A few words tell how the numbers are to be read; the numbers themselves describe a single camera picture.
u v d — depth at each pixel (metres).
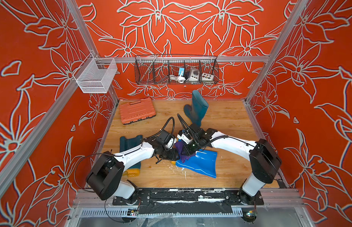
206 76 0.95
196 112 0.97
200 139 0.65
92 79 0.88
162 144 0.67
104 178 0.42
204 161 0.85
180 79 0.85
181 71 0.83
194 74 0.92
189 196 0.74
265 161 0.48
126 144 0.92
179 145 0.81
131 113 1.04
